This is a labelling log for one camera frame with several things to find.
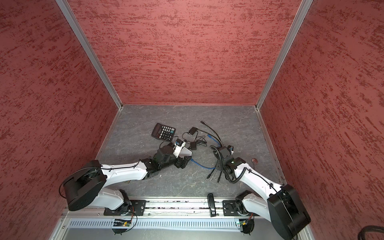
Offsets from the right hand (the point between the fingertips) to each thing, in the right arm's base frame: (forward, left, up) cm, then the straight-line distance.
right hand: (220, 167), depth 87 cm
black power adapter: (+28, +16, 0) cm, 32 cm away
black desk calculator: (+26, +37, +1) cm, 45 cm away
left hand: (+5, +20, +6) cm, 22 cm away
